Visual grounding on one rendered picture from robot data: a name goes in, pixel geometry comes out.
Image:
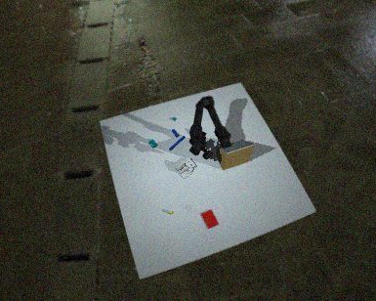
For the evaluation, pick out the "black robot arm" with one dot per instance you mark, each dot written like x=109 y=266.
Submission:
x=196 y=129

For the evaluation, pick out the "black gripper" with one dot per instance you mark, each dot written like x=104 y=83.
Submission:
x=207 y=153

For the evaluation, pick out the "red rectangular block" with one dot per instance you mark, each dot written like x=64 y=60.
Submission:
x=209 y=218

